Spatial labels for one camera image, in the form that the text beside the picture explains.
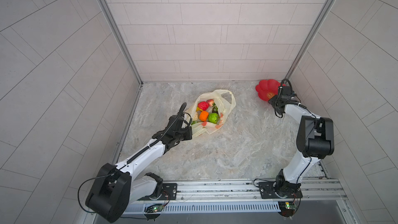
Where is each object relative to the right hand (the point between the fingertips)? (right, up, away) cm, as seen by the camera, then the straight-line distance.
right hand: (273, 100), depth 98 cm
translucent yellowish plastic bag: (-33, -5, -4) cm, 34 cm away
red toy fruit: (-45, -3, -1) cm, 45 cm away
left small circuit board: (-65, -45, -33) cm, 86 cm away
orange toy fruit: (-45, -9, -5) cm, 46 cm away
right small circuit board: (-7, -47, -30) cm, 57 cm away
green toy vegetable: (-50, -13, -8) cm, 53 cm away
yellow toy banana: (-48, -6, -2) cm, 49 cm away
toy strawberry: (-40, -2, +1) cm, 40 cm away
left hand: (-49, -17, -13) cm, 53 cm away
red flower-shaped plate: (+1, +7, +13) cm, 15 cm away
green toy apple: (-39, -10, -7) cm, 41 cm away
